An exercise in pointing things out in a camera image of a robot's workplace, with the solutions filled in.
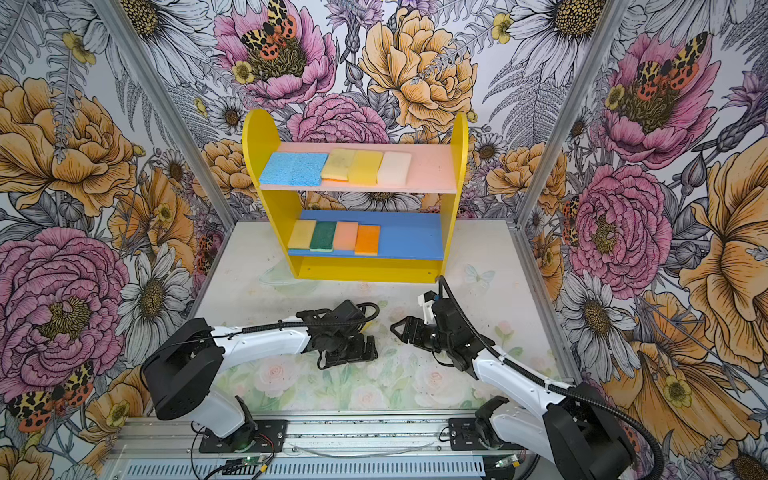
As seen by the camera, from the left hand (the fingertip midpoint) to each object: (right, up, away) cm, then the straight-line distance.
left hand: (359, 364), depth 84 cm
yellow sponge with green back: (-19, +36, +12) cm, 43 cm away
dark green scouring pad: (-13, +36, +13) cm, 40 cm away
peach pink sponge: (-6, +36, +11) cm, 38 cm away
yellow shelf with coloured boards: (+16, +33, +12) cm, 39 cm away
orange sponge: (+1, +34, +11) cm, 36 cm away
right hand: (+11, +7, -2) cm, 13 cm away
